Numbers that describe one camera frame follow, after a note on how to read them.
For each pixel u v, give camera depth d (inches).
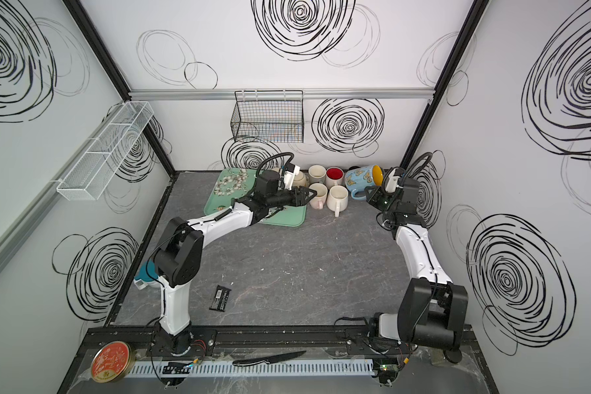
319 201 38.9
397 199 25.3
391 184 29.1
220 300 31.9
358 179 33.6
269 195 28.5
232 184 45.4
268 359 27.9
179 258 20.1
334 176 43.1
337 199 39.9
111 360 26.7
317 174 43.4
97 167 29.6
